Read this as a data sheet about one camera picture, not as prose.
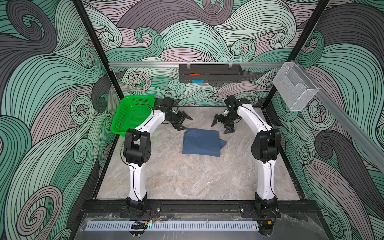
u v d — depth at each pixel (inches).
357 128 22.1
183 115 32.9
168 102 31.3
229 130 34.1
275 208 26.3
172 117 32.1
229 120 31.4
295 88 30.5
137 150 21.6
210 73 37.6
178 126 33.4
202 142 36.6
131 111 45.4
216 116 33.9
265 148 21.8
